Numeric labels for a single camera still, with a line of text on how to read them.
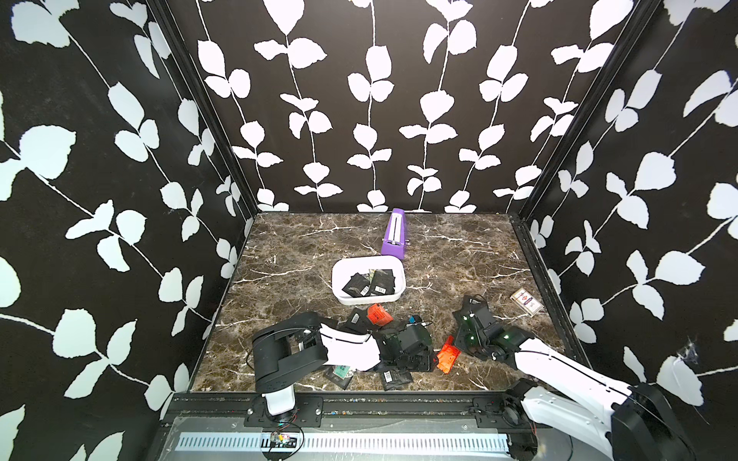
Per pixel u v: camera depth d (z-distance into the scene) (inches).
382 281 38.7
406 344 25.3
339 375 31.5
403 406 30.1
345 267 39.8
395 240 40.5
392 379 31.4
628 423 15.7
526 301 36.8
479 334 26.0
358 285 38.0
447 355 32.9
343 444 27.6
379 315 36.1
